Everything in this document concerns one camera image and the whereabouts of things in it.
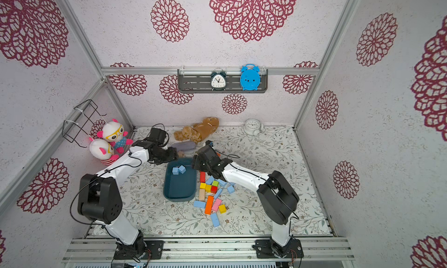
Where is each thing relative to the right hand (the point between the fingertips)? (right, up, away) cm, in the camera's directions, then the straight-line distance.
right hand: (193, 161), depth 86 cm
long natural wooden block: (+4, -17, +2) cm, 18 cm away
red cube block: (+10, -15, +4) cm, 19 cm away
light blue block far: (+11, -27, -5) cm, 30 cm away
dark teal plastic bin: (-8, -15, +8) cm, 19 cm away
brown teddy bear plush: (-1, +15, +19) cm, 25 cm away
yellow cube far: (+15, -23, -3) cm, 27 cm away
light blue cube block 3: (+15, -6, -21) cm, 26 cm away
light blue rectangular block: (+8, -11, +8) cm, 16 cm away
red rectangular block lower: (+4, -10, +9) cm, 14 cm away
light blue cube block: (-11, -6, +9) cm, 16 cm away
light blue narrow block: (+12, -17, +2) cm, 21 cm away
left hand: (-11, +1, +5) cm, 13 cm away
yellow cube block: (+5, -13, +4) cm, 15 cm away
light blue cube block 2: (-8, -6, +11) cm, 15 cm away
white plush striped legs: (-43, +6, -3) cm, 44 cm away
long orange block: (+8, -22, 0) cm, 23 cm away
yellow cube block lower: (+7, -15, +4) cm, 17 cm away
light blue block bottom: (+19, -15, +4) cm, 25 cm away
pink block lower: (+12, -22, 0) cm, 25 cm away
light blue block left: (+3, -21, 0) cm, 22 cm away
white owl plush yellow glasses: (-44, +15, +7) cm, 47 cm away
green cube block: (+11, -13, +6) cm, 18 cm away
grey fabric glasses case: (-9, +7, +20) cm, 23 cm away
